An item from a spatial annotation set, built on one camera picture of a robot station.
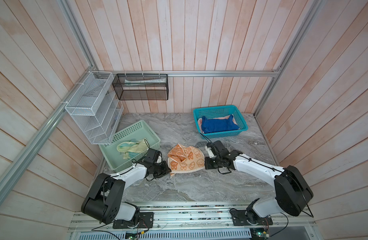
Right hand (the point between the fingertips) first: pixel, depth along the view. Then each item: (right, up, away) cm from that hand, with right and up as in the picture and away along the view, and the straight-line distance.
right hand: (204, 163), depth 88 cm
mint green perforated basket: (-45, +20, +20) cm, 54 cm away
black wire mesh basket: (-42, +51, +16) cm, 68 cm away
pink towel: (+20, +30, +27) cm, 45 cm away
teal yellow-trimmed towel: (-45, +9, +6) cm, 46 cm away
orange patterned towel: (-14, +2, +3) cm, 14 cm away
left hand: (-20, -6, -1) cm, 21 cm away
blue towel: (+7, +23, +22) cm, 33 cm away
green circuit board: (+24, -30, -17) cm, 42 cm away
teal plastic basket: (+12, +35, +26) cm, 45 cm away
